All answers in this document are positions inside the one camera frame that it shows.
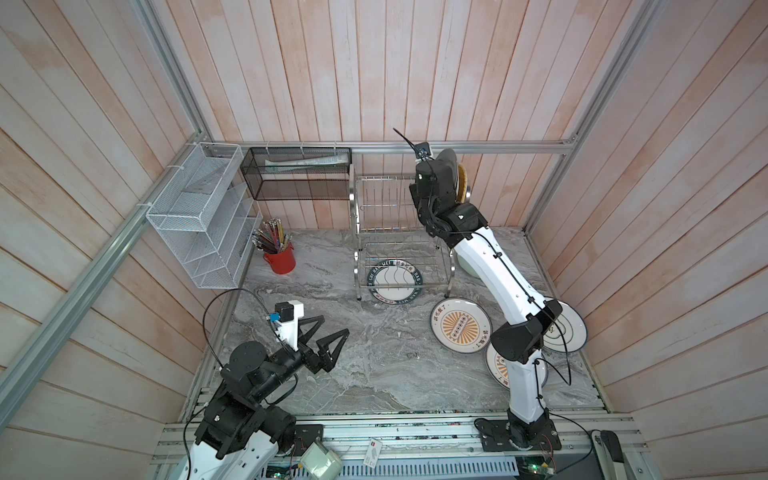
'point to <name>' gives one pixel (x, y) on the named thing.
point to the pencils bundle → (272, 237)
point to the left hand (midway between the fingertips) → (336, 333)
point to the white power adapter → (321, 463)
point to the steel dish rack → (391, 247)
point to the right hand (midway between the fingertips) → (433, 175)
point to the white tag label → (373, 452)
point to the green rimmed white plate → (394, 282)
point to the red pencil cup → (282, 262)
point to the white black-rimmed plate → (568, 332)
